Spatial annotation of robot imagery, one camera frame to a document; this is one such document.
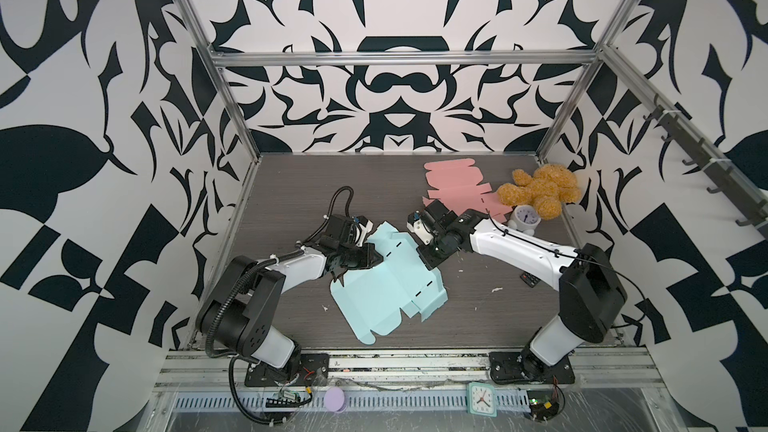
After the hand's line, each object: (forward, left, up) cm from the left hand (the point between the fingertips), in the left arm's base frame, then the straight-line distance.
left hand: (384, 254), depth 88 cm
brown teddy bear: (+20, -54, +3) cm, 57 cm away
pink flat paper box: (+30, -28, -6) cm, 42 cm away
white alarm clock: (+13, -46, -3) cm, 48 cm away
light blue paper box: (-11, +4, -6) cm, 13 cm away
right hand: (-2, -11, +3) cm, 12 cm away
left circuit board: (-33, +24, -8) cm, 42 cm away
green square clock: (-35, -21, -3) cm, 41 cm away
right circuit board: (-37, -36, -7) cm, 52 cm away
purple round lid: (-34, +11, +3) cm, 36 cm away
